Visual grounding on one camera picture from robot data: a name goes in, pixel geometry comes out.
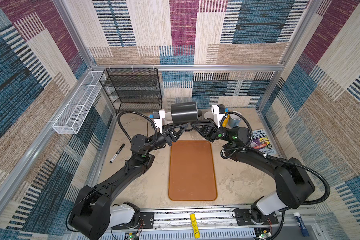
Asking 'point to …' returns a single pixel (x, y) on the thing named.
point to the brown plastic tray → (191, 176)
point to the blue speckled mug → (234, 119)
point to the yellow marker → (196, 229)
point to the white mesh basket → (68, 121)
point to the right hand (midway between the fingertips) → (190, 128)
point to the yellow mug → (225, 121)
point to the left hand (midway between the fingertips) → (187, 126)
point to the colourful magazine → (260, 142)
